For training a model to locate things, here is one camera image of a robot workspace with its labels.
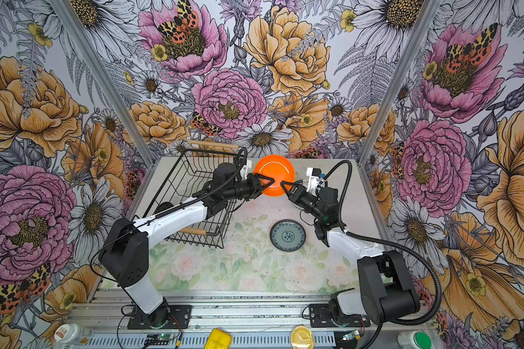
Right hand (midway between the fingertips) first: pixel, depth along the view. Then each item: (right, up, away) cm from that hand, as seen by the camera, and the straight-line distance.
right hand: (279, 189), depth 80 cm
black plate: (-46, -7, +8) cm, 47 cm away
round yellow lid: (+7, -47, -9) cm, 48 cm away
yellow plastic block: (-20, -47, -10) cm, 52 cm away
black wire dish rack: (-44, +7, +35) cm, 57 cm away
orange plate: (0, +8, 0) cm, 8 cm away
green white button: (+37, -42, -17) cm, 59 cm away
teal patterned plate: (+4, -20, +12) cm, 24 cm away
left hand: (-2, 0, 0) cm, 2 cm away
